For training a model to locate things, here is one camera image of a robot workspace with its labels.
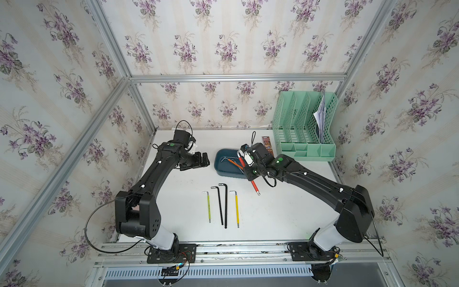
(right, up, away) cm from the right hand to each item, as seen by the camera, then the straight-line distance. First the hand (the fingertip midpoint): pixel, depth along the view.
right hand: (247, 169), depth 82 cm
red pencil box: (+16, +12, +29) cm, 35 cm away
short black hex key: (-13, -18, +6) cm, 23 cm away
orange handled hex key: (-5, +1, +18) cm, 19 cm away
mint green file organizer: (+44, +25, +41) cm, 65 cm away
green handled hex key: (-18, -18, +5) cm, 26 cm away
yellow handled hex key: (-5, -19, +5) cm, 20 cm away
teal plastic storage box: (-10, 0, +22) cm, 24 cm away
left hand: (-22, +2, +3) cm, 22 cm away
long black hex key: (-10, -17, +6) cm, 21 cm away
